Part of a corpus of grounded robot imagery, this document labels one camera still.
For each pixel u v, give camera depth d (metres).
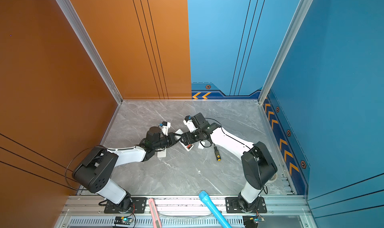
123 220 0.71
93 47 0.90
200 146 0.94
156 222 0.68
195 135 0.73
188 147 0.87
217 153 0.89
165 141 0.79
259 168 0.48
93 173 0.46
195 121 0.68
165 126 0.83
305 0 0.71
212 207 0.71
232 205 0.72
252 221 0.70
